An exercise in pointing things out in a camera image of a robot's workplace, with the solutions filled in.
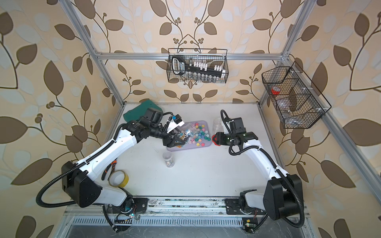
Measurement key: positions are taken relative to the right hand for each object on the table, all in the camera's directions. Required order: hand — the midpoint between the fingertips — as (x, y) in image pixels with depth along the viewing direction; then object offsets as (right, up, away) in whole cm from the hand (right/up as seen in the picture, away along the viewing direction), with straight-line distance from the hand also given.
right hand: (218, 138), depth 85 cm
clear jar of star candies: (+2, +6, +14) cm, 15 cm away
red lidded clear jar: (-16, +5, -15) cm, 23 cm away
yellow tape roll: (-51, -23, -5) cm, 57 cm away
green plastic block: (-56, +17, +29) cm, 65 cm away
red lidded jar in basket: (+31, +27, -4) cm, 42 cm away
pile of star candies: (-9, +1, +14) cm, 17 cm away
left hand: (-21, +4, -11) cm, 24 cm away
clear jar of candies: (-29, -10, -1) cm, 31 cm away
